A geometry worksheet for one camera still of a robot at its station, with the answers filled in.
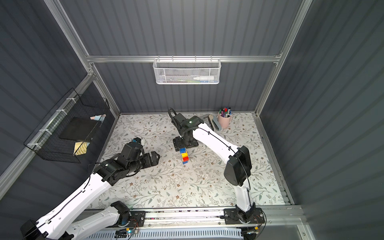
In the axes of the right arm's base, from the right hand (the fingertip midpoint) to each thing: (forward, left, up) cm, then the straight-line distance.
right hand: (181, 149), depth 81 cm
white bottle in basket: (+42, -13, +17) cm, 47 cm away
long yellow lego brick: (-2, -1, -4) cm, 4 cm away
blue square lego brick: (0, -1, -15) cm, 15 cm away
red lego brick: (-3, -2, -6) cm, 7 cm away
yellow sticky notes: (-11, +39, +18) cm, 45 cm away
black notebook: (+5, +52, +12) cm, 54 cm away
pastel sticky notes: (+15, +48, +9) cm, 51 cm away
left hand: (-7, +13, +2) cm, 15 cm away
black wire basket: (-7, +56, +19) cm, 59 cm away
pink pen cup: (+31, -28, -6) cm, 42 cm away
